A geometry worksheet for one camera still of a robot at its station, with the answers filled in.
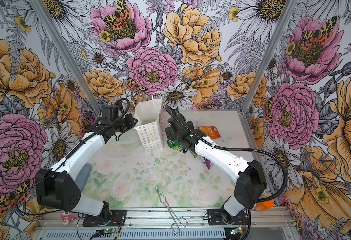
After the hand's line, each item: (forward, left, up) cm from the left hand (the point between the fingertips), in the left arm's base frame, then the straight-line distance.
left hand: (138, 124), depth 84 cm
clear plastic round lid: (+3, +12, -21) cm, 24 cm away
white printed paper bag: (+16, -3, -9) cm, 18 cm away
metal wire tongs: (-45, -20, -23) cm, 55 cm away
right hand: (-5, -23, 0) cm, 23 cm away
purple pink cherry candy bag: (-15, -40, -19) cm, 46 cm away
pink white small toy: (-41, +31, -19) cm, 55 cm away
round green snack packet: (-2, -20, -17) cm, 27 cm away
